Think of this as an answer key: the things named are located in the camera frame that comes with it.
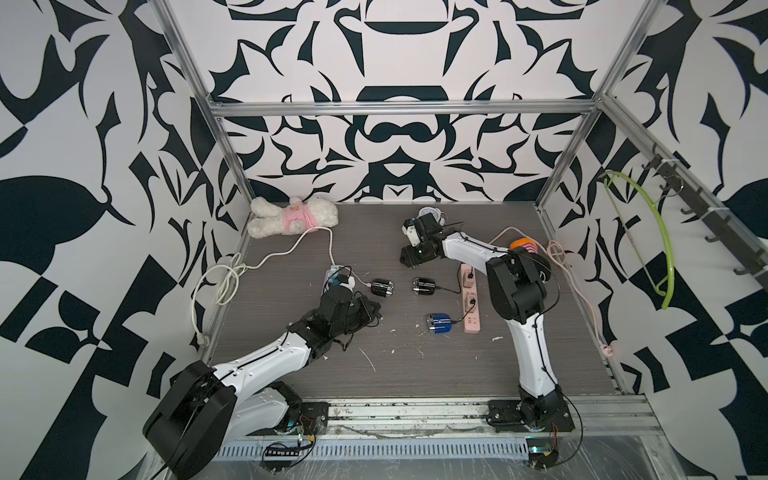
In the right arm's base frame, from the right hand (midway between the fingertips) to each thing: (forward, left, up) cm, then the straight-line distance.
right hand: (409, 250), depth 104 cm
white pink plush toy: (+7, +48, +9) cm, 49 cm away
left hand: (-23, +9, +9) cm, 26 cm away
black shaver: (-15, +9, +1) cm, 18 cm away
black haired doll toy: (-2, -40, +3) cm, 40 cm away
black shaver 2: (-14, -4, 0) cm, 14 cm away
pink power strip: (-24, -17, 0) cm, 29 cm away
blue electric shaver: (-27, -7, +1) cm, 28 cm away
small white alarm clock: (+18, -9, +1) cm, 20 cm away
